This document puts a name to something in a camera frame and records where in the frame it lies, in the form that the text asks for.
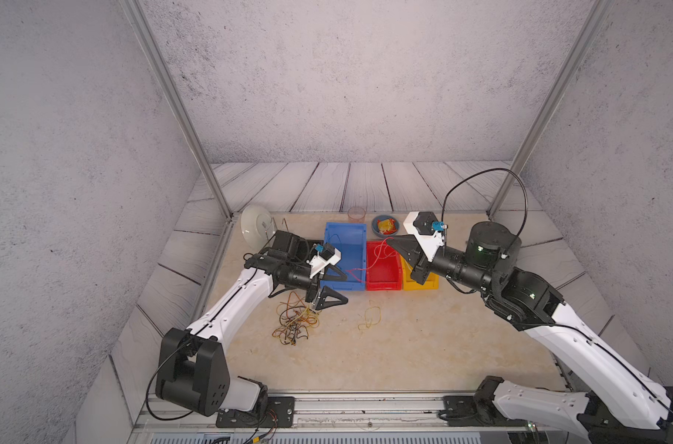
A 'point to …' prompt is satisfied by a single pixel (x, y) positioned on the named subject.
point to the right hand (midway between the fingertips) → (392, 239)
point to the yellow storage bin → (410, 284)
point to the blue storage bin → (350, 240)
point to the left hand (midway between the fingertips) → (345, 289)
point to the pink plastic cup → (357, 215)
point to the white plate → (257, 226)
